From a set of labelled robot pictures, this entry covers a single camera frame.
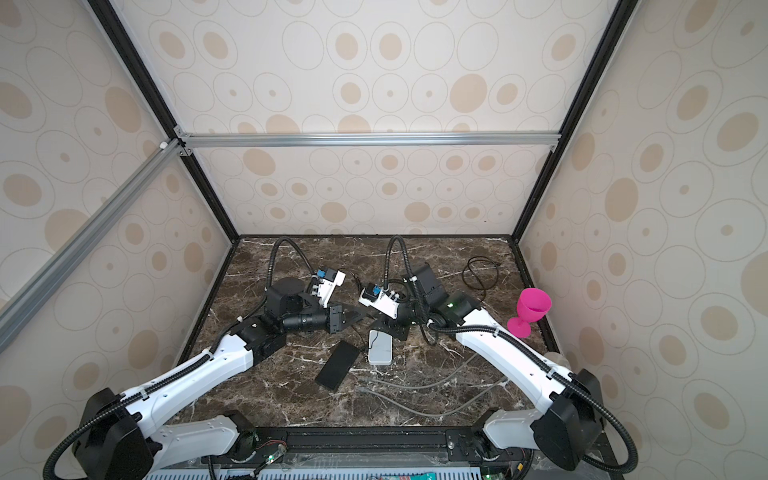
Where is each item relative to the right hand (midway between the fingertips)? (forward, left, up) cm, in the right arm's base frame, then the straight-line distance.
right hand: (377, 317), depth 75 cm
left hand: (-3, +1, +6) cm, 6 cm away
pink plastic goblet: (+7, -43, -6) cm, 44 cm away
